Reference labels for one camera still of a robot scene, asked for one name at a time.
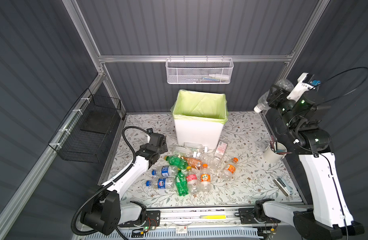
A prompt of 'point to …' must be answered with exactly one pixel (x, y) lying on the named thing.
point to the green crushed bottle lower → (182, 184)
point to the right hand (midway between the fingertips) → (279, 88)
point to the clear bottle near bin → (195, 147)
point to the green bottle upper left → (177, 161)
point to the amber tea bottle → (193, 163)
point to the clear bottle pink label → (192, 181)
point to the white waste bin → (201, 124)
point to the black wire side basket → (83, 136)
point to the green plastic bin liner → (208, 106)
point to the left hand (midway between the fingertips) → (155, 145)
